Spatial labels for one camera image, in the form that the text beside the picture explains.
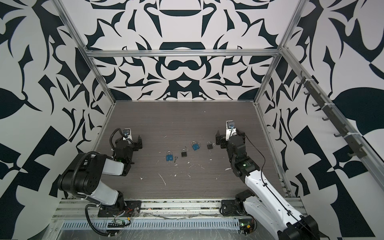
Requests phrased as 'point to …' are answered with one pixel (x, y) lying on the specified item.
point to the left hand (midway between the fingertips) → (130, 134)
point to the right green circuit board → (246, 226)
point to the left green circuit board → (117, 223)
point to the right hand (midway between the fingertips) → (229, 129)
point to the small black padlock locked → (209, 145)
